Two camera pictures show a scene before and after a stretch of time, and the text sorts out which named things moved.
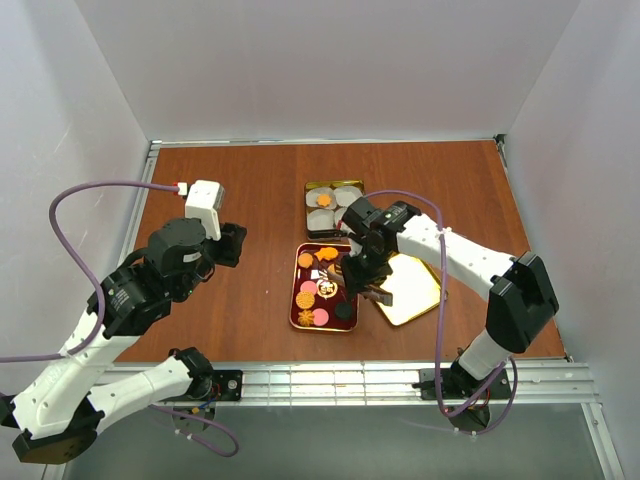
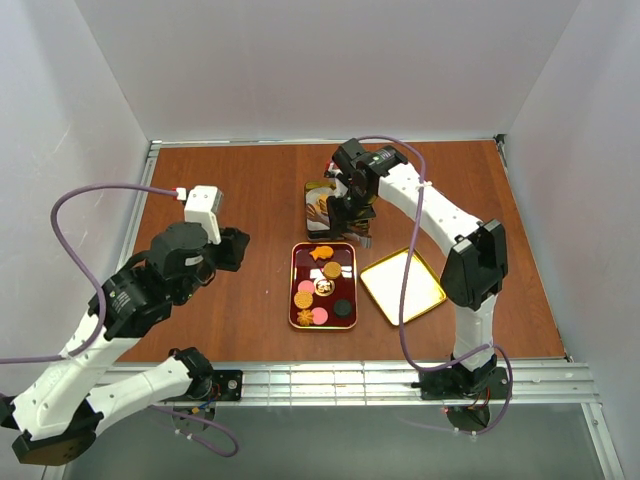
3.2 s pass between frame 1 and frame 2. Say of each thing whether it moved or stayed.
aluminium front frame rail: stayed
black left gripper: stayed
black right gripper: moved
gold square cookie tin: stayed
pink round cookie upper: stayed
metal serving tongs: moved
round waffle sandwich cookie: stayed
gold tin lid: stayed
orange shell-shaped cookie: moved
